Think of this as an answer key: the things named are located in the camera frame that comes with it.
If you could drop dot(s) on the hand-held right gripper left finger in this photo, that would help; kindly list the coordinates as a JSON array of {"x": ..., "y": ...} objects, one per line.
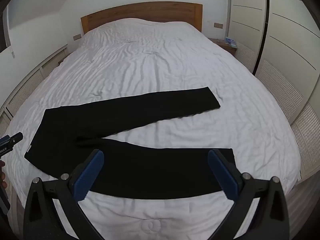
[{"x": 89, "y": 176}]

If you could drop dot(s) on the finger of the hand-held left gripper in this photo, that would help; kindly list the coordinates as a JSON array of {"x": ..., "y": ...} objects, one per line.
[{"x": 11, "y": 141}]

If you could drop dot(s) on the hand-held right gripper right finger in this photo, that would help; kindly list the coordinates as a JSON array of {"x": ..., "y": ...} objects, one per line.
[{"x": 223, "y": 176}]

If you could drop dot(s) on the black pants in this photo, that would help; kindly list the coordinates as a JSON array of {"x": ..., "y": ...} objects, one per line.
[{"x": 140, "y": 162}]

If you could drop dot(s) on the person's left hand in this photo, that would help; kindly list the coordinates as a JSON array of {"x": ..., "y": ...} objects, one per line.
[{"x": 2, "y": 175}]

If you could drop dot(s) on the window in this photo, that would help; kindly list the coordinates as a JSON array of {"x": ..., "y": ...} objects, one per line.
[{"x": 6, "y": 27}]

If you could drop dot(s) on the white bed duvet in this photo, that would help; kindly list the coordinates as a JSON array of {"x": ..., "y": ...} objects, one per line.
[{"x": 150, "y": 62}]

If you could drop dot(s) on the wooden nightstand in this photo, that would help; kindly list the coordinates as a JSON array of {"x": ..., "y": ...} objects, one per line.
[{"x": 222, "y": 44}]

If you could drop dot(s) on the blue and white packet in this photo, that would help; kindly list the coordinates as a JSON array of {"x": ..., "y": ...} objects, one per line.
[{"x": 231, "y": 41}]

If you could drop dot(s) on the wooden headboard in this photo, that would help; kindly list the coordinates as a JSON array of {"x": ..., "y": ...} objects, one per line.
[{"x": 140, "y": 12}]

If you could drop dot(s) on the beige wall switch plate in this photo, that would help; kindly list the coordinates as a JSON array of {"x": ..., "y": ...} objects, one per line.
[
  {"x": 77, "y": 37},
  {"x": 218, "y": 25}
]

